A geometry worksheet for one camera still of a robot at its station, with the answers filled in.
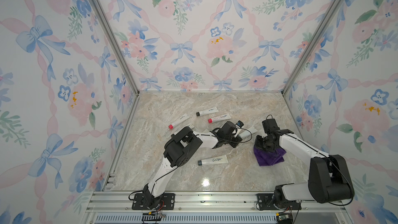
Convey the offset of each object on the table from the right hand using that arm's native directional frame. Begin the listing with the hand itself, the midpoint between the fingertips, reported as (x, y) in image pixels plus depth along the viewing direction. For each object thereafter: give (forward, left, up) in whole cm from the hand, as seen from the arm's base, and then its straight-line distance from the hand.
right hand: (258, 145), depth 90 cm
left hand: (+5, +8, -1) cm, 10 cm away
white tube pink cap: (+19, +45, 0) cm, 49 cm away
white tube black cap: (+25, +29, 0) cm, 38 cm away
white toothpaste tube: (+10, +5, -2) cm, 11 cm away
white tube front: (-8, +23, -1) cm, 25 cm away
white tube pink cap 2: (+21, +18, -1) cm, 28 cm away
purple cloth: (-8, -4, +1) cm, 9 cm away
